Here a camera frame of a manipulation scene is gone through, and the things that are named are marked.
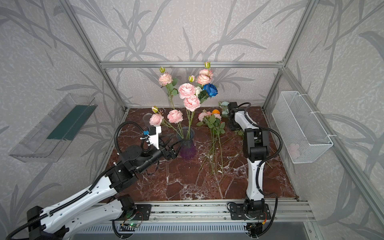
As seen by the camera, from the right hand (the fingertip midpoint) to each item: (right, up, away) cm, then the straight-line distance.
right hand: (239, 123), depth 103 cm
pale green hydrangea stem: (-9, +13, +8) cm, 18 cm away
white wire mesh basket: (+16, -4, -42) cm, 46 cm away
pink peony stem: (-47, +3, -35) cm, 59 cm away
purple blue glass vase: (-35, -5, -21) cm, 41 cm away
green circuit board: (-59, -48, -32) cm, 82 cm away
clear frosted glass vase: (-60, +4, -13) cm, 62 cm away
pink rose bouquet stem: (-18, +3, +2) cm, 19 cm away
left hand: (-35, -4, -41) cm, 54 cm away
